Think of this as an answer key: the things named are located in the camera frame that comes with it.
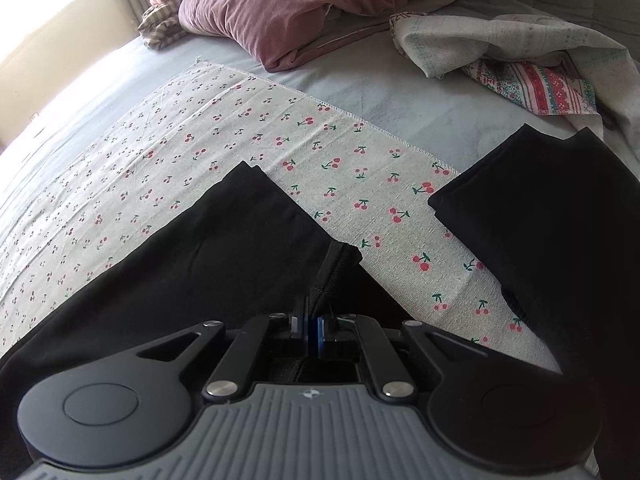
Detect cherry print white cloth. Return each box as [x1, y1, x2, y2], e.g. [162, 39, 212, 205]
[1, 61, 555, 370]

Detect grey striped folded cloth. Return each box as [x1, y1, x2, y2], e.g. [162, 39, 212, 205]
[138, 0, 189, 51]

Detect light blue bed sheet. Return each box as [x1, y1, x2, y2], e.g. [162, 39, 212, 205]
[0, 0, 640, 221]

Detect pink striped floral cloth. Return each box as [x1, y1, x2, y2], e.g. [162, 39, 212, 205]
[461, 60, 598, 117]

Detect black pants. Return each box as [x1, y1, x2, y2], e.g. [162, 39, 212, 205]
[1, 127, 639, 479]

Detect white patterned blanket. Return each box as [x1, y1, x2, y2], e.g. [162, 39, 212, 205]
[390, 13, 639, 172]

